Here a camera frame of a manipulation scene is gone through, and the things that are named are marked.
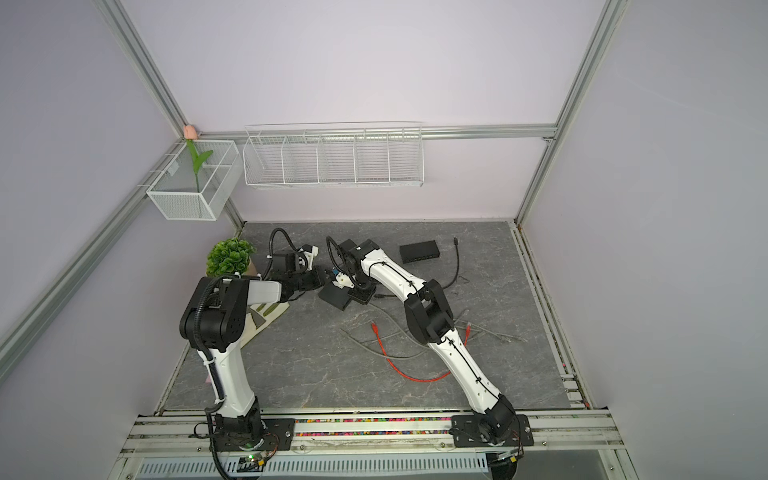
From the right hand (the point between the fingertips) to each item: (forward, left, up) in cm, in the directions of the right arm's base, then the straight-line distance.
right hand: (366, 298), depth 98 cm
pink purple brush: (-26, +42, +1) cm, 49 cm away
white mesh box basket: (+19, +56, +31) cm, 66 cm away
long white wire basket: (+36, +8, +31) cm, 49 cm away
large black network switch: (0, +9, 0) cm, 9 cm away
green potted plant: (+5, +40, +16) cm, 44 cm away
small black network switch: (+20, -17, 0) cm, 26 cm away
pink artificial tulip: (+29, +51, +34) cm, 68 cm away
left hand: (+7, +9, +4) cm, 12 cm away
